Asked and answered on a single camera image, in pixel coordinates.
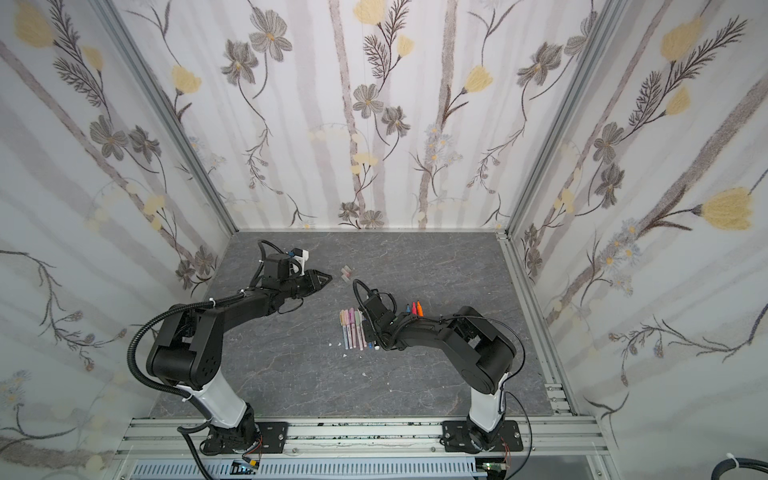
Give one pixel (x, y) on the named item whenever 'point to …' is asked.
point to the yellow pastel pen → (342, 319)
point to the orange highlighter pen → (420, 312)
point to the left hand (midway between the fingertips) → (332, 275)
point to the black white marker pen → (377, 347)
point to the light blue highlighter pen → (408, 308)
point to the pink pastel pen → (347, 323)
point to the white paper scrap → (330, 344)
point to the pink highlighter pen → (414, 308)
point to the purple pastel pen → (352, 321)
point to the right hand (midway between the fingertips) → (372, 321)
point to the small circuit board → (239, 467)
